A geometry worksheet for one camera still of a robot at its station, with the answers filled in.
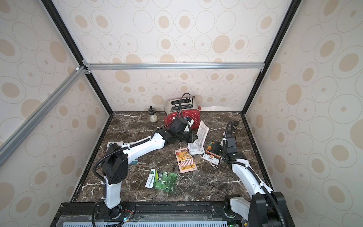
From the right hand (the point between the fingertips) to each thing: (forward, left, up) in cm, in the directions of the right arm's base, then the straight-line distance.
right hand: (220, 145), depth 87 cm
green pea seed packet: (-20, +35, -10) cm, 41 cm away
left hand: (0, +11, +8) cm, 14 cm away
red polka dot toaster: (+27, +25, +6) cm, 38 cm away
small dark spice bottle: (+21, -14, -5) cm, 26 cm away
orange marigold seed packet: (-1, +6, -11) cm, 12 cm away
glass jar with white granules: (+28, +49, -4) cm, 56 cm away
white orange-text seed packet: (-6, +22, -10) cm, 25 cm away
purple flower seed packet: (+4, +69, -8) cm, 70 cm away
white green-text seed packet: (-2, +14, +1) cm, 14 cm away
